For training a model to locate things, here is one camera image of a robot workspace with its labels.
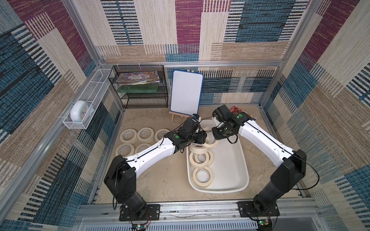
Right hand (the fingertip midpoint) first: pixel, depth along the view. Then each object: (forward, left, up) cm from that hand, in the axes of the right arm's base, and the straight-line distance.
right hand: (215, 133), depth 82 cm
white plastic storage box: (-13, -9, -17) cm, 23 cm away
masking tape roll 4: (-9, +2, -14) cm, 17 cm away
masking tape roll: (-7, +4, -1) cm, 8 cm away
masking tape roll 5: (-18, +8, -17) cm, 26 cm away
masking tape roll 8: (0, +56, -17) cm, 59 cm away
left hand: (0, +7, +1) cm, 8 cm away
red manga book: (+33, -22, -16) cm, 43 cm away
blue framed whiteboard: (+30, +16, +6) cm, 34 cm away
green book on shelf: (+29, +47, +10) cm, 56 cm away
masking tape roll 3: (-9, +9, -14) cm, 19 cm away
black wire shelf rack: (+42, +53, -12) cm, 68 cm away
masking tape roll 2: (-6, +7, -7) cm, 11 cm away
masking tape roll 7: (+12, +46, -17) cm, 50 cm away
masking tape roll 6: (+11, +58, -17) cm, 61 cm away
